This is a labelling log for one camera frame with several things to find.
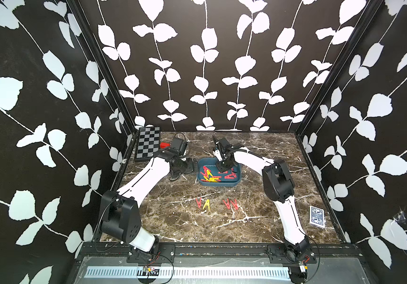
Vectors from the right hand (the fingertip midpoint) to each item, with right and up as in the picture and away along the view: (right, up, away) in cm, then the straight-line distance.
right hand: (219, 165), depth 101 cm
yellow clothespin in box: (-5, -7, -5) cm, 10 cm away
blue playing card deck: (+46, -23, -17) cm, 54 cm away
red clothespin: (-11, -18, -13) cm, 25 cm away
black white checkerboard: (-45, +14, +10) cm, 48 cm away
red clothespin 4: (+6, -6, -3) cm, 9 cm away
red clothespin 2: (+7, -18, -13) cm, 24 cm away
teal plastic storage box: (-6, +1, -2) cm, 6 cm away
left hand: (-14, +1, -16) cm, 21 cm away
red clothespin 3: (+3, -18, -13) cm, 23 cm away
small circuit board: (-30, -40, -31) cm, 59 cm away
